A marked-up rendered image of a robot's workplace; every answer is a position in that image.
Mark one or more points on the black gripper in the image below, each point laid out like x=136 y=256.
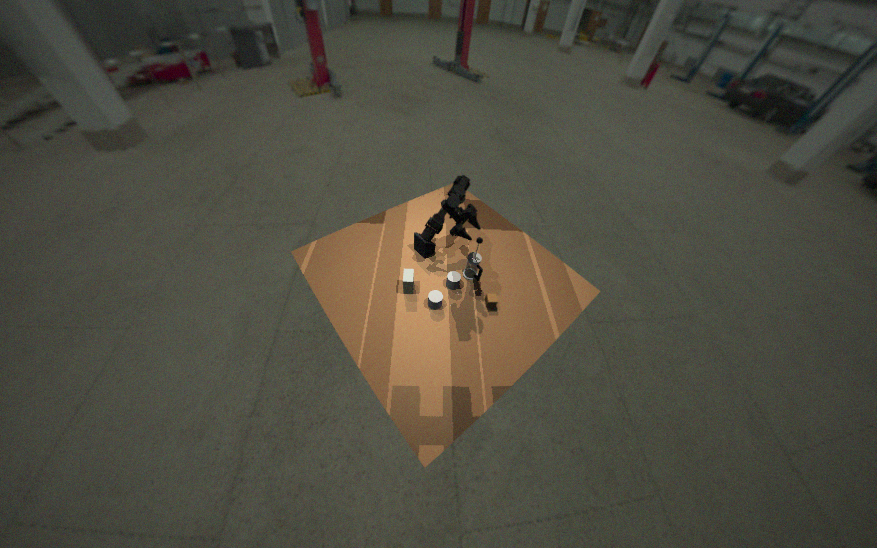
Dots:
x=458 y=229

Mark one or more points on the grey cylinder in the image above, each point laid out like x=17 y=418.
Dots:
x=453 y=280
x=435 y=298

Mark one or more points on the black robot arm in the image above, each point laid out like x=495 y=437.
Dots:
x=456 y=197

